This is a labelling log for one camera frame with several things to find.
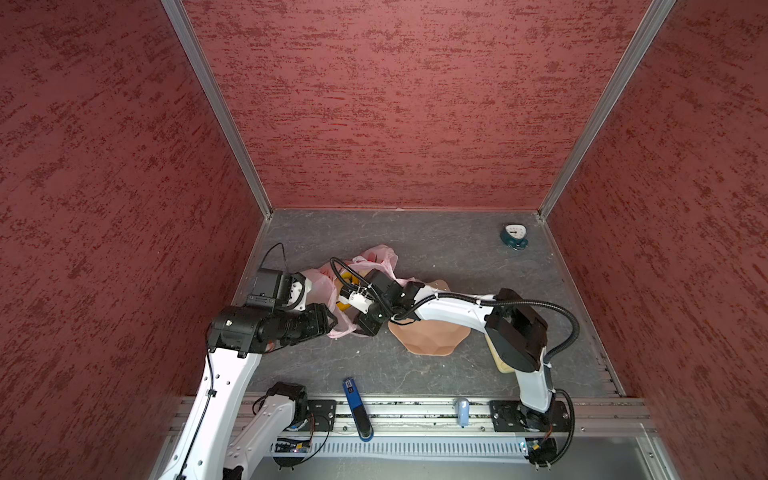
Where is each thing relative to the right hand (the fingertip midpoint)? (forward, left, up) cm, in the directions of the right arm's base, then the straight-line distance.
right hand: (355, 332), depth 82 cm
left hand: (-6, +5, +15) cm, 16 cm away
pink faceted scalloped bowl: (-1, -21, -5) cm, 22 cm away
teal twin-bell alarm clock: (+36, -57, -3) cm, 68 cm away
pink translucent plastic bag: (+8, +7, +13) cm, 17 cm away
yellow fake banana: (+3, +3, +9) cm, 10 cm away
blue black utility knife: (-19, -1, -5) cm, 20 cm away
